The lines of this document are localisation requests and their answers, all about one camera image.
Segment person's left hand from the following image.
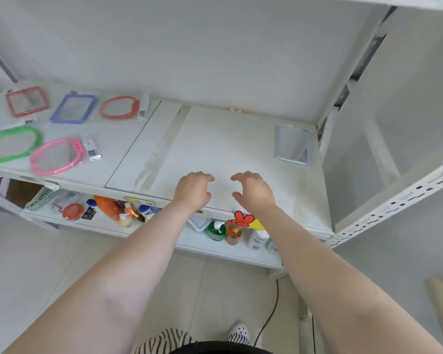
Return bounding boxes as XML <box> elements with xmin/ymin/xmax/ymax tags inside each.
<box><xmin>173</xmin><ymin>171</ymin><xmax>216</xmax><ymax>214</ymax></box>

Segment person's right hand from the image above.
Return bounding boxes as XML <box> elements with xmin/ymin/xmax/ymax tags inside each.
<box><xmin>230</xmin><ymin>171</ymin><xmax>277</xmax><ymax>214</ymax></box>

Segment light blue rectangular mirror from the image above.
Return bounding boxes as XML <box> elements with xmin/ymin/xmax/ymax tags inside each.
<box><xmin>274</xmin><ymin>124</ymin><xmax>314</xmax><ymax>166</ymax></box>

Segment red rectangular mirror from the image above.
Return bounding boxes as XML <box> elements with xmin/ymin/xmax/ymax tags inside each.
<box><xmin>4</xmin><ymin>86</ymin><xmax>51</xmax><ymax>118</ymax></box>

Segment person's right forearm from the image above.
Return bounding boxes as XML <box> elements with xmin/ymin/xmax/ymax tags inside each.
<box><xmin>258</xmin><ymin>204</ymin><xmax>443</xmax><ymax>354</ymax></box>

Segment person's left forearm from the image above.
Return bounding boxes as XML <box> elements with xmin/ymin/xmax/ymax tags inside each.
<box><xmin>3</xmin><ymin>202</ymin><xmax>207</xmax><ymax>354</ymax></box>

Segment red yellow sticker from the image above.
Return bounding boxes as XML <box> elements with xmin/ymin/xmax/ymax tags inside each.
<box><xmin>227</xmin><ymin>210</ymin><xmax>266</xmax><ymax>232</ymax></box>

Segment white grey box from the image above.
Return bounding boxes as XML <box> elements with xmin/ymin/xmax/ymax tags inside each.
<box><xmin>187</xmin><ymin>213</ymin><xmax>211</xmax><ymax>232</ymax></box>

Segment green pump bottle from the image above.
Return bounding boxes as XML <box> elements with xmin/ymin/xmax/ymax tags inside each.
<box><xmin>206</xmin><ymin>220</ymin><xmax>228</xmax><ymax>242</ymax></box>

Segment orange pump bottle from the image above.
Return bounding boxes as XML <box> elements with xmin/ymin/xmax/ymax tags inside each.
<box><xmin>225</xmin><ymin>224</ymin><xmax>243</xmax><ymax>246</ymax></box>

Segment clear tape strip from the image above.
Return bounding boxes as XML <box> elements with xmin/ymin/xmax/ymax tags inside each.
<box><xmin>132</xmin><ymin>103</ymin><xmax>192</xmax><ymax>192</ymax></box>

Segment amber brown bottle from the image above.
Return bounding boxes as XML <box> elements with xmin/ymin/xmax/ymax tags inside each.
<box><xmin>124</xmin><ymin>202</ymin><xmax>145</xmax><ymax>222</ymax></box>

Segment orange round lid container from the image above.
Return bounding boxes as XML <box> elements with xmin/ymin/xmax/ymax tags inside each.
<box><xmin>62</xmin><ymin>203</ymin><xmax>85</xmax><ymax>222</ymax></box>

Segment clear plastic package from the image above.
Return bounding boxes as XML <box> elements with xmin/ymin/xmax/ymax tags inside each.
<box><xmin>50</xmin><ymin>191</ymin><xmax>82</xmax><ymax>214</ymax></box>

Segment white dotted shoe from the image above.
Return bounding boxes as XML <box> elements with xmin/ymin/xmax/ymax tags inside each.
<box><xmin>225</xmin><ymin>321</ymin><xmax>251</xmax><ymax>345</ymax></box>

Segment mint green plastic rack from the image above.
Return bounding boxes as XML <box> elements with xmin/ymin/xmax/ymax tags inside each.
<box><xmin>24</xmin><ymin>186</ymin><xmax>62</xmax><ymax>212</ymax></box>

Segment black white striped trousers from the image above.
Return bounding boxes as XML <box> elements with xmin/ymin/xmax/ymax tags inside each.
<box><xmin>132</xmin><ymin>327</ymin><xmax>198</xmax><ymax>354</ymax></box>

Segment black printed shirt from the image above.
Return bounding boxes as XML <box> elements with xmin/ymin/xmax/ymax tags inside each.
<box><xmin>169</xmin><ymin>341</ymin><xmax>274</xmax><ymax>354</ymax></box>

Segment brown cardboard box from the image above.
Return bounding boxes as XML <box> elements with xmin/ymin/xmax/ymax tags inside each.
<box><xmin>0</xmin><ymin>175</ymin><xmax>45</xmax><ymax>210</ymax></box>

